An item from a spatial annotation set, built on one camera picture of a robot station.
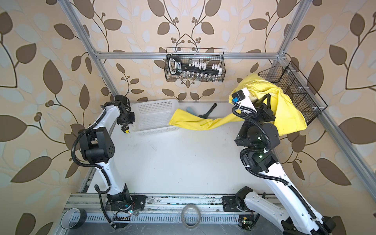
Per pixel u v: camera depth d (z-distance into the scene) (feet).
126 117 2.66
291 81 2.58
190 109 3.62
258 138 1.24
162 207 2.42
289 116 1.58
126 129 3.33
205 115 3.65
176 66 2.79
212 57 2.99
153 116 3.88
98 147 1.72
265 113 1.44
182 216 2.33
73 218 2.33
